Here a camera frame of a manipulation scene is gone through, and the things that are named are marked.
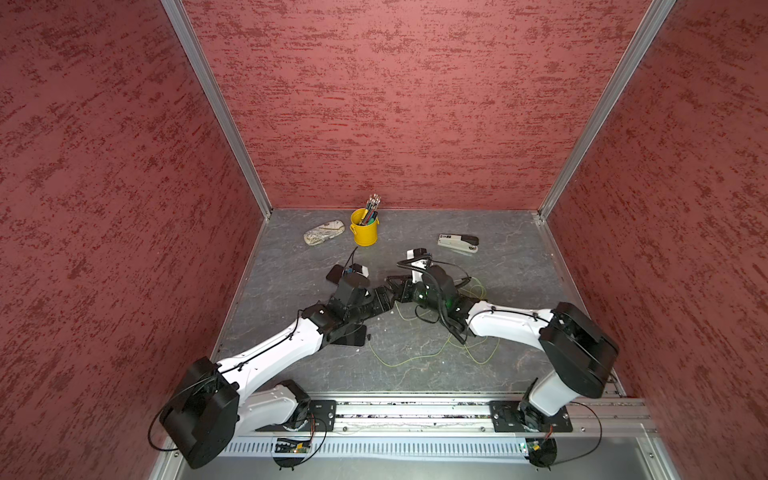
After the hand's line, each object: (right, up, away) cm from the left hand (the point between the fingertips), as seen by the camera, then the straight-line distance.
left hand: (388, 303), depth 82 cm
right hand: (-1, +5, +2) cm, 5 cm away
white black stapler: (+26, +17, +25) cm, 40 cm away
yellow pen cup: (-9, +20, +25) cm, 33 cm away
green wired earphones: (+32, +2, +18) cm, 37 cm away
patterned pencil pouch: (-25, +21, +28) cm, 43 cm away
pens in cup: (-7, +27, +22) cm, 35 cm away
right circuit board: (+36, -33, -10) cm, 50 cm away
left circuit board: (-23, -33, -10) cm, 42 cm away
